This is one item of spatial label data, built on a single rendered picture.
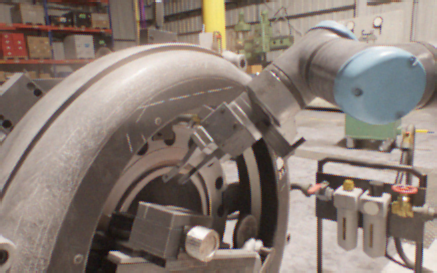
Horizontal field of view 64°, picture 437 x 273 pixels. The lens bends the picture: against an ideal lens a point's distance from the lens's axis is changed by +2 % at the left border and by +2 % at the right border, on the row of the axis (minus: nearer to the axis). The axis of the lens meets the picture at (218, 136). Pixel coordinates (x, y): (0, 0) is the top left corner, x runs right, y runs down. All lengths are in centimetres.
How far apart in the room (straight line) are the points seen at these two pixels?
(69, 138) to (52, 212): 9
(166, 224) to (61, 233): 13
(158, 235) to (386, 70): 36
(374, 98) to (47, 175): 40
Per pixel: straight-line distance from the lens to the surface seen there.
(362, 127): 393
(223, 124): 50
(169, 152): 74
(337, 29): 56
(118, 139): 49
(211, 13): 435
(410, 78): 46
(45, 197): 46
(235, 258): 74
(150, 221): 53
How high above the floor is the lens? 93
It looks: 11 degrees down
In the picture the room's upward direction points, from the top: 3 degrees counter-clockwise
